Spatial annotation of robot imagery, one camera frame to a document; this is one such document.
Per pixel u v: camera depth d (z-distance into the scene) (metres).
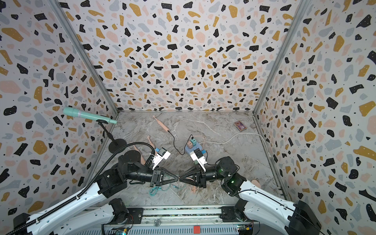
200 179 0.57
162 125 1.12
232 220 0.72
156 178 0.53
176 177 0.59
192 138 0.95
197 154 0.57
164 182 0.57
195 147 0.97
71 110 0.72
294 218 0.42
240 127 1.12
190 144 0.94
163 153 0.58
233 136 1.06
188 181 0.59
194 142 0.95
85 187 0.65
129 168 0.51
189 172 0.60
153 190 0.81
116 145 0.98
